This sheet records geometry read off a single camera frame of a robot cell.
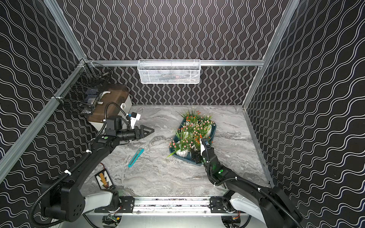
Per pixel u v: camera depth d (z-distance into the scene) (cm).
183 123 101
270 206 41
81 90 92
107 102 99
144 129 70
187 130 91
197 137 83
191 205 76
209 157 61
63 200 40
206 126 90
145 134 70
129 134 68
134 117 73
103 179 82
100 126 98
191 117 94
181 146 84
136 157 92
